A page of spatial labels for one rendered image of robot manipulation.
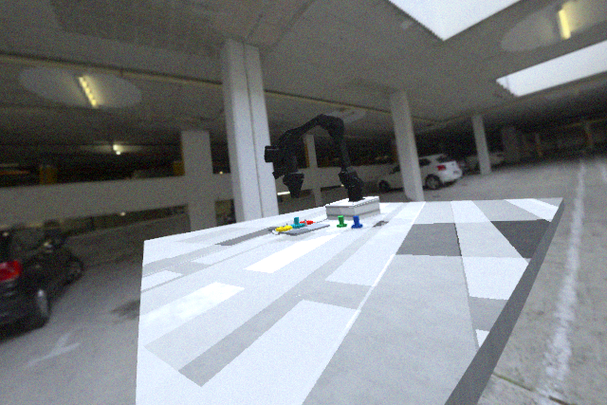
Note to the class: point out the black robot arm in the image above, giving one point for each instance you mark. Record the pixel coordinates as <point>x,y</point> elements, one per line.
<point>335,127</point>

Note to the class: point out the green gear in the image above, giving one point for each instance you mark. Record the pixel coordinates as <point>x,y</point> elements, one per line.
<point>341,223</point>

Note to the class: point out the cyan gear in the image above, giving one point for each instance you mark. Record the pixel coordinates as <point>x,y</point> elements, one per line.
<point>297,224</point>

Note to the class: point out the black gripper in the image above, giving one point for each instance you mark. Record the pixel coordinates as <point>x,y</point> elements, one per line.
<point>294,179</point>

